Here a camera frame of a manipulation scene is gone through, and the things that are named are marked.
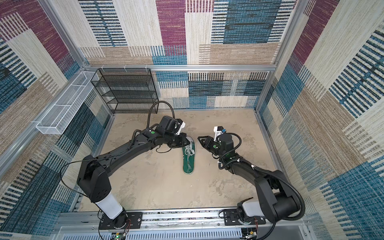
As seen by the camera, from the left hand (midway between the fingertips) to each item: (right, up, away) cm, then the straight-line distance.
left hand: (191, 141), depth 80 cm
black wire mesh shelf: (-47, +33, +31) cm, 65 cm away
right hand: (+4, 0, +5) cm, 6 cm away
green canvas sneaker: (0, -12, +11) cm, 16 cm away
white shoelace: (-2, -7, +12) cm, 14 cm away
